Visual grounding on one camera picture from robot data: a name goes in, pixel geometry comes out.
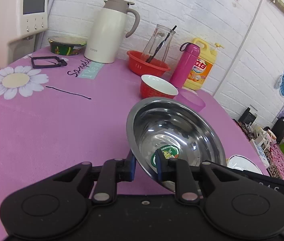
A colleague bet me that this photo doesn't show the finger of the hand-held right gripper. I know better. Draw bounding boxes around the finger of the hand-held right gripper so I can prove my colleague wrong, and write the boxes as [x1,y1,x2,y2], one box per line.
[228,167,253,180]

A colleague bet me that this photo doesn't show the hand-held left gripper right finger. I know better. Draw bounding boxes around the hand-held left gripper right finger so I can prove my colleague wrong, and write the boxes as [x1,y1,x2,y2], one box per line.
[156,149,234,202]

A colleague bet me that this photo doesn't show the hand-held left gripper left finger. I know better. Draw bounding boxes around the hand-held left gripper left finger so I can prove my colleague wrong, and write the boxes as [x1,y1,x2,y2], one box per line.
[54,153,136,205]

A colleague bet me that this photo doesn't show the white plate with gold rim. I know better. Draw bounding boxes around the white plate with gold rim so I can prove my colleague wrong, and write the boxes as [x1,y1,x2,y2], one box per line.
[226,155,263,175]

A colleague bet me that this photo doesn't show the stainless steel bowl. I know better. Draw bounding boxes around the stainless steel bowl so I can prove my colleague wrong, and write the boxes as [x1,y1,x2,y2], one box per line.
[126,97,226,194]

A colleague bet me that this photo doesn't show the patterned cloth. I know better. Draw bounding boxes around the patterned cloth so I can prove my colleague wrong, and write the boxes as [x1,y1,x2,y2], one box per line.
[232,119,284,183]

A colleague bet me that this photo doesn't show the black box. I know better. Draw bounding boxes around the black box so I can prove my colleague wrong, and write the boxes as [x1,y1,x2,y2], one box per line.
[239,107,258,125]

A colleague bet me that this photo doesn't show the black speaker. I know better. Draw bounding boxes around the black speaker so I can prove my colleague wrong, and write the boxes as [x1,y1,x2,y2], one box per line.
[272,116,284,144]

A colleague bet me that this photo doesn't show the purple plastic bowl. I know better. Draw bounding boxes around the purple plastic bowl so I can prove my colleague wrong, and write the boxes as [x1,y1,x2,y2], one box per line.
[174,91,206,112]

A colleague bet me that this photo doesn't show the red ceramic bowl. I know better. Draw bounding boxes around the red ceramic bowl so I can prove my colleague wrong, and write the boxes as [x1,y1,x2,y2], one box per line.
[139,74,179,100]

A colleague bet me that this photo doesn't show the pink daisy tablecloth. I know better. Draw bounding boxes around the pink daisy tablecloth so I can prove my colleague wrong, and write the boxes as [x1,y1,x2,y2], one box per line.
[0,46,271,241]

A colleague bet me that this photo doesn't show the red plastic basket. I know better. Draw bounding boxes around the red plastic basket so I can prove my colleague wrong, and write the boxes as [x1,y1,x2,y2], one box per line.
[126,50,171,77]

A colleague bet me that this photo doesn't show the pink water bottle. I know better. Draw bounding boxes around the pink water bottle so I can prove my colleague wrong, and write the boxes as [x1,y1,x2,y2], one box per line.
[169,42,201,89]

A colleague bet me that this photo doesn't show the yellow detergent bottle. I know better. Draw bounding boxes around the yellow detergent bottle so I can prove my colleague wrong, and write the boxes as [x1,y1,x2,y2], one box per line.
[183,37,225,91]

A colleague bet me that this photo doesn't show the black straw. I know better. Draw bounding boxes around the black straw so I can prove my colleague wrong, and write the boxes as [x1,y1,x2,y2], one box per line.
[145,25,177,63]

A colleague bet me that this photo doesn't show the clear glass jar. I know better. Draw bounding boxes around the clear glass jar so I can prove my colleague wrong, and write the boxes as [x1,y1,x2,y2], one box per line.
[141,24,177,63]

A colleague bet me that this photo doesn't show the green instant noodle bowl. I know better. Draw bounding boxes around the green instant noodle bowl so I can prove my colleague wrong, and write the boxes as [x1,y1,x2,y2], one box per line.
[48,37,87,56]

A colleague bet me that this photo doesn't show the cream thermos jug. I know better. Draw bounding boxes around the cream thermos jug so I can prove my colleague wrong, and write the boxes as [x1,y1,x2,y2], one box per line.
[84,0,141,64]

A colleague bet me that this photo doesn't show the white water dispenser with screen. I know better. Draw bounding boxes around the white water dispenser with screen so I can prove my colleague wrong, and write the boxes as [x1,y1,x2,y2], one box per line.
[0,0,57,69]

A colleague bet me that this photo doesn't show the white wall cable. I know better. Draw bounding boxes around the white wall cable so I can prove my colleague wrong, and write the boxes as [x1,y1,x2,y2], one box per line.
[213,0,276,96]

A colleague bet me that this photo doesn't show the black rectangular frame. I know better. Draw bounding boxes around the black rectangular frame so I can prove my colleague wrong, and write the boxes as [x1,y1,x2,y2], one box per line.
[31,56,69,69]

